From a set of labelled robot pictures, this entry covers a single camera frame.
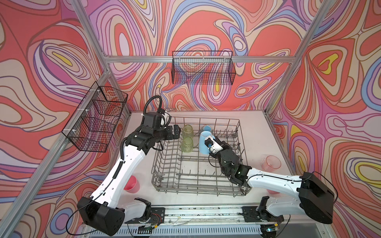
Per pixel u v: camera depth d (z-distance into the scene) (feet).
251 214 2.44
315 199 1.36
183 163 2.92
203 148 2.42
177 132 2.14
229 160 1.85
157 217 2.36
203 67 3.16
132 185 2.70
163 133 2.12
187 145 2.88
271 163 2.96
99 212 1.19
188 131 3.08
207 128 2.90
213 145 2.11
